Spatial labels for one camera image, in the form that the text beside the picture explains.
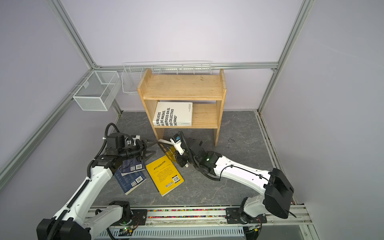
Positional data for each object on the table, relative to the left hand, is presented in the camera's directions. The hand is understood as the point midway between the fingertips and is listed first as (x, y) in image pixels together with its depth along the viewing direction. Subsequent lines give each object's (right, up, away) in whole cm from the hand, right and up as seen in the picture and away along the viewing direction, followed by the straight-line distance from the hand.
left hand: (157, 147), depth 74 cm
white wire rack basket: (-22, +45, +20) cm, 54 cm away
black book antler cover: (+5, -2, +4) cm, 6 cm away
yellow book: (+1, -17, +12) cm, 21 cm away
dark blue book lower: (-20, -21, +11) cm, 31 cm away
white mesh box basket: (-47, +35, +28) cm, 65 cm away
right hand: (+9, -3, +1) cm, 9 cm away
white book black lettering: (+6, +18, +11) cm, 22 cm away
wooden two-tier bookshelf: (+12, +26, +17) cm, 33 cm away
